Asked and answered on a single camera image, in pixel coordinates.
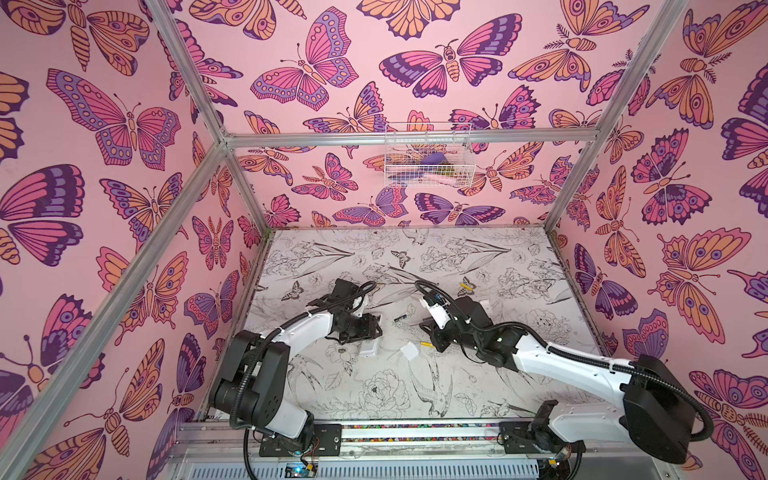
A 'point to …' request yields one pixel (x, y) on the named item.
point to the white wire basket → (406, 143)
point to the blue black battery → (400, 317)
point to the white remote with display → (370, 347)
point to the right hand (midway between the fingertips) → (423, 319)
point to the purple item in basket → (434, 159)
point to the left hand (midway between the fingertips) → (376, 330)
